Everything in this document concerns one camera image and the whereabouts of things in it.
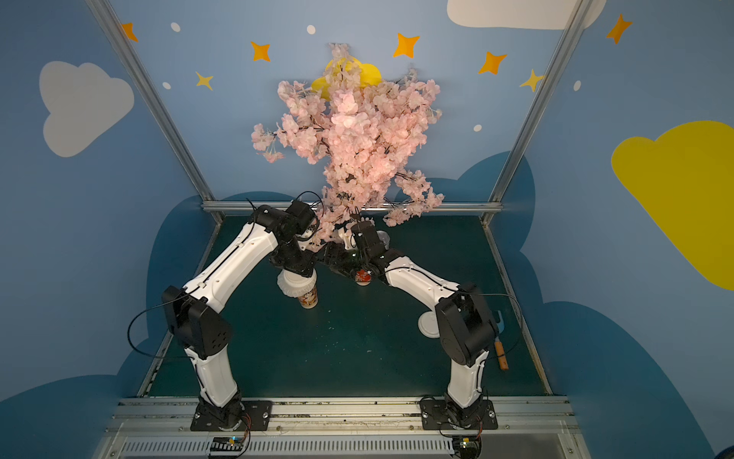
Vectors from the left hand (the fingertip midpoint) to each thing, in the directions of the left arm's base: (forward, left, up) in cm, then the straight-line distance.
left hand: (301, 265), depth 83 cm
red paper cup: (-4, -1, -13) cm, 14 cm away
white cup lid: (-5, +1, -2) cm, 6 cm away
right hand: (+2, -6, +1) cm, 6 cm away
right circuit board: (-41, -47, -22) cm, 66 cm away
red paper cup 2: (+6, -18, -15) cm, 24 cm away
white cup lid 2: (-9, -40, -19) cm, 45 cm away
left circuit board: (-42, +16, -22) cm, 50 cm away
